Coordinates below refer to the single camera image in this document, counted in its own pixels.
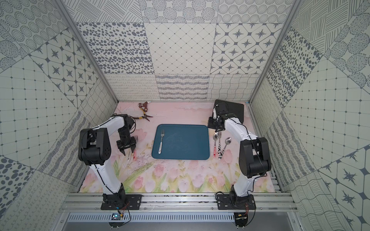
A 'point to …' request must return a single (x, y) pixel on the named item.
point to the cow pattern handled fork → (219, 147)
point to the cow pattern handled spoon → (227, 141)
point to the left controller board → (115, 216)
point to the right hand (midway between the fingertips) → (211, 126)
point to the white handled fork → (162, 134)
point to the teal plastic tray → (186, 142)
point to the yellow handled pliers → (145, 116)
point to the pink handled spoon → (215, 137)
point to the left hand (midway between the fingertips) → (129, 151)
